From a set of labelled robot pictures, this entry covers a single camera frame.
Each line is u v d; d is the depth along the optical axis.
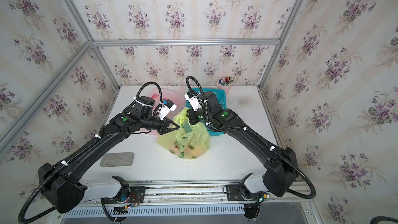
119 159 0.82
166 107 0.64
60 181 0.37
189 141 0.74
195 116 0.66
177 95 1.10
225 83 1.08
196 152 0.78
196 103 0.66
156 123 0.62
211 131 0.55
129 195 0.72
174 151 0.79
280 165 0.40
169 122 0.66
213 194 0.75
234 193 0.73
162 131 0.61
